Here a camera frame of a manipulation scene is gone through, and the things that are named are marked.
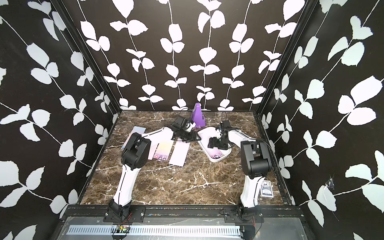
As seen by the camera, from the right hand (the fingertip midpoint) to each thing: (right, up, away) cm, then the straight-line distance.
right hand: (212, 143), depth 98 cm
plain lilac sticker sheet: (+3, -7, -3) cm, 9 cm away
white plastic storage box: (-5, +7, 0) cm, 8 cm away
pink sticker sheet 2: (-29, +2, -37) cm, 47 cm away
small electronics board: (-48, -39, -26) cm, 67 cm away
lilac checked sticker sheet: (-22, -6, 0) cm, 23 cm away
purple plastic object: (-10, +19, +8) cm, 22 cm away
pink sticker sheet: (-52, +9, +9) cm, 54 cm away
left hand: (-8, +4, -1) cm, 9 cm away
